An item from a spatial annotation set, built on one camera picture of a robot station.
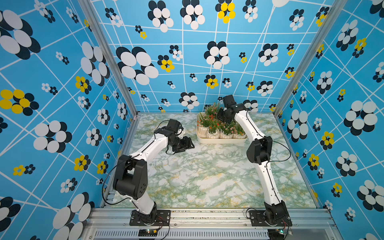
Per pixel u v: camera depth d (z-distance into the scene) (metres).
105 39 0.80
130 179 0.46
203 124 1.01
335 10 0.69
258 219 0.72
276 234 0.69
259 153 0.65
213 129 0.96
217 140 0.99
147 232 0.72
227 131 0.94
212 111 1.00
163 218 0.73
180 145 0.77
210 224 0.72
